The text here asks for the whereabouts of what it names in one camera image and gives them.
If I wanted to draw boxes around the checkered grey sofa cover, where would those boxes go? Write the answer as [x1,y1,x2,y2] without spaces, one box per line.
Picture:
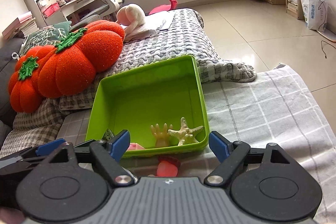
[1,9,257,157]

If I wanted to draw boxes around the white paper shopping bag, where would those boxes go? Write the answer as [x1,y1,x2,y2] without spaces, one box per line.
[301,0,328,32]

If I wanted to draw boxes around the papers on sofa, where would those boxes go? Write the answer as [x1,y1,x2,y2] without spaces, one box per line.
[124,11,175,42]

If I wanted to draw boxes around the teal leaf pattern pillow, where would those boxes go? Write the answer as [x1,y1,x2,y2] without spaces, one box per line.
[19,21,71,56]

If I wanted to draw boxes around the black floor cable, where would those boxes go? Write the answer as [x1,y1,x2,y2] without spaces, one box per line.
[320,40,336,59]

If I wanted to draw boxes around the green plastic storage bin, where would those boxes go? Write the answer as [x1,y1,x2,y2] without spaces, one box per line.
[85,55,210,158]

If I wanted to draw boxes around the grey grid blanket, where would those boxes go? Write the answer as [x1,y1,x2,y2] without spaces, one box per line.
[57,63,335,223]

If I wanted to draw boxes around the small pink box toy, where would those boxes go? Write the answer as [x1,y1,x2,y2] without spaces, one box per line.
[127,143,145,151]

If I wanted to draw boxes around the beige starfish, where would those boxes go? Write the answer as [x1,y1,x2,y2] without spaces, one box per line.
[167,117,204,146]

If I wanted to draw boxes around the small orange pumpkin cushion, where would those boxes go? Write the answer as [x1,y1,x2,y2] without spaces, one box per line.
[8,45,54,113]

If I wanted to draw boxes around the pink pig squeeze toy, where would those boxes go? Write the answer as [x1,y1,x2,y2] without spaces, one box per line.
[149,156,181,177]

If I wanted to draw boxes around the stack of books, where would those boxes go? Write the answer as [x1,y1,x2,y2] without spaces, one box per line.
[2,11,39,40]

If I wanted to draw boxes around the large orange pumpkin cushion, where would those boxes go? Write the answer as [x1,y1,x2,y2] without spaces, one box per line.
[37,20,125,98]

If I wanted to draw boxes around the pink plush toy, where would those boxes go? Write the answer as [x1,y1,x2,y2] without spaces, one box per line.
[116,3,145,36]

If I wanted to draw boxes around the dark grey sofa backrest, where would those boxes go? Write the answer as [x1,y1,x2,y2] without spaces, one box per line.
[0,38,24,146]

